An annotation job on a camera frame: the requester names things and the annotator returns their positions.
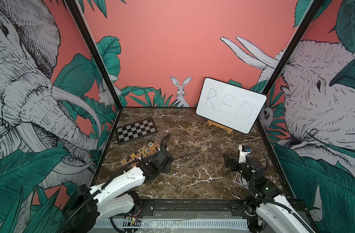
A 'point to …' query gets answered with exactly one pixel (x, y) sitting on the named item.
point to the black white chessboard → (136, 130)
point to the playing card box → (240, 180)
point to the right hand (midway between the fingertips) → (229, 152)
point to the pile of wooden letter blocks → (152, 148)
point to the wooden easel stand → (225, 128)
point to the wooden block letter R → (198, 141)
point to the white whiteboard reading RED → (233, 106)
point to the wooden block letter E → (204, 147)
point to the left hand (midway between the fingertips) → (168, 161)
